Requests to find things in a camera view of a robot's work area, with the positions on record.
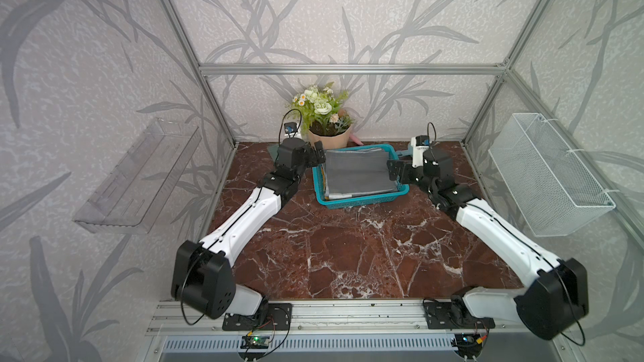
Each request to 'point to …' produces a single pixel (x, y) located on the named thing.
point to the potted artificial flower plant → (323, 120)
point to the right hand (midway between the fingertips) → (400, 160)
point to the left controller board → (255, 342)
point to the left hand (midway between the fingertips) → (310, 143)
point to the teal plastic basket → (323, 199)
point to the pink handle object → (355, 140)
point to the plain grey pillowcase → (358, 171)
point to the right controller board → (469, 343)
